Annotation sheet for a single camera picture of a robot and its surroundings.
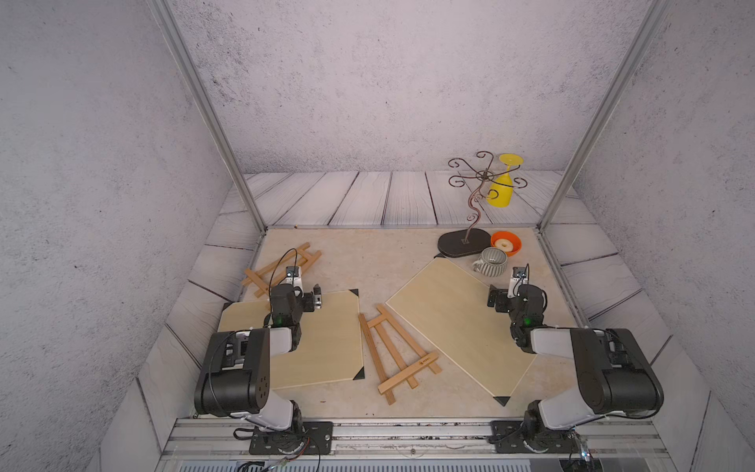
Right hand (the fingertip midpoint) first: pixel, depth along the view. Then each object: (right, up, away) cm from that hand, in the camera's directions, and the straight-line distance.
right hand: (511, 284), depth 93 cm
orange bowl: (+6, +14, +18) cm, 24 cm away
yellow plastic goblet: (+1, +32, +9) cm, 33 cm away
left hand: (-64, 0, +1) cm, 64 cm away
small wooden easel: (-71, +11, +18) cm, 74 cm away
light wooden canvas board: (-19, -8, +4) cm, 21 cm away
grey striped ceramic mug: (-2, +6, +13) cm, 15 cm away
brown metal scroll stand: (-9, +14, +20) cm, 26 cm away
